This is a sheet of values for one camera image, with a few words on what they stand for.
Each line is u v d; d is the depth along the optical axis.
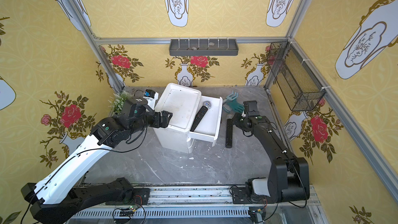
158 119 0.59
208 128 0.80
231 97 1.14
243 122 0.73
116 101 0.86
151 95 0.58
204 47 0.92
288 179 0.41
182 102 0.82
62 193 0.39
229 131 0.94
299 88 0.65
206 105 0.85
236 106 1.07
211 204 0.73
